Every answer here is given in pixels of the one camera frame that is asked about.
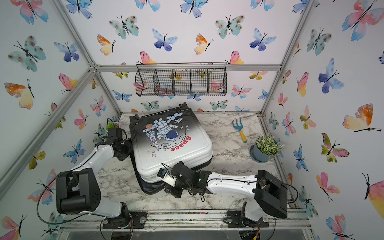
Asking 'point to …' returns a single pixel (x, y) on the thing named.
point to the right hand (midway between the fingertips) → (167, 184)
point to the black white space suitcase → (160, 140)
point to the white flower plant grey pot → (265, 147)
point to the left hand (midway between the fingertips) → (135, 147)
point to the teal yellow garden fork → (240, 127)
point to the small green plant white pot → (110, 125)
